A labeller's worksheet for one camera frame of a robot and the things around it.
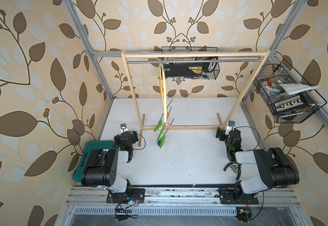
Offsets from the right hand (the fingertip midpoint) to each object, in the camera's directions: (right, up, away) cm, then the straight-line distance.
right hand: (226, 128), depth 93 cm
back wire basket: (-10, +38, -4) cm, 39 cm away
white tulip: (-45, +2, -7) cm, 46 cm away
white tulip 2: (-43, -1, -10) cm, 44 cm away
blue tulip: (-43, -8, -12) cm, 46 cm away
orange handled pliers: (+2, -23, -10) cm, 25 cm away
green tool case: (-90, -11, -2) cm, 91 cm away
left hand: (-68, -2, 0) cm, 68 cm away
